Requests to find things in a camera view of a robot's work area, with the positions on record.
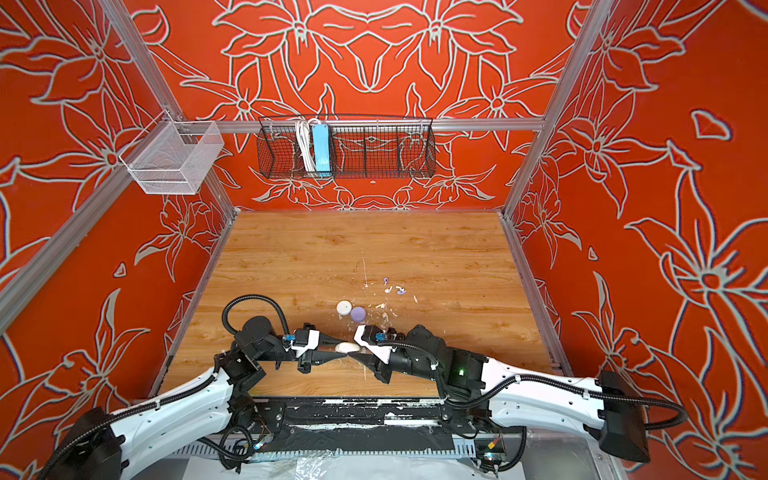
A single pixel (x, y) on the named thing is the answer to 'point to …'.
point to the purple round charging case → (358, 314)
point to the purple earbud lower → (401, 292)
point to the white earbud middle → (388, 290)
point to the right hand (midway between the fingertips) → (350, 345)
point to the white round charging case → (343, 307)
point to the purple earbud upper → (386, 279)
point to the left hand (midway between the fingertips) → (345, 347)
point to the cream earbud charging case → (346, 347)
